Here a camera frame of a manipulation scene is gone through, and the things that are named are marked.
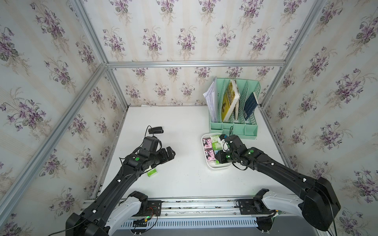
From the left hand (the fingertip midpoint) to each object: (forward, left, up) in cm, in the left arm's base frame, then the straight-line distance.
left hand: (171, 157), depth 77 cm
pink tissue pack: (+13, -21, -7) cm, 26 cm away
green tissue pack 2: (-5, +13, -12) cm, 18 cm away
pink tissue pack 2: (+4, -22, -7) cm, 24 cm away
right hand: (+2, -25, -3) cm, 26 cm away
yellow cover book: (+36, -37, +11) cm, 53 cm away
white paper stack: (+34, -23, +15) cm, 44 cm away
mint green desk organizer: (+26, -42, -5) cm, 49 cm away
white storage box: (+19, -22, -8) cm, 30 cm away
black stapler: (+26, +14, -13) cm, 33 cm away
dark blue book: (+41, -55, -1) cm, 69 cm away
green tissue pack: (+10, -27, -6) cm, 29 cm away
